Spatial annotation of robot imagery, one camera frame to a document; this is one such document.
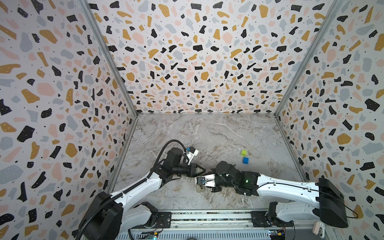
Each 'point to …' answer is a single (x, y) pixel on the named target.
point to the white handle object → (318, 229)
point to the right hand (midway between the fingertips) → (199, 175)
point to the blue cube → (245, 160)
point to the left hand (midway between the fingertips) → (204, 170)
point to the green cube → (244, 153)
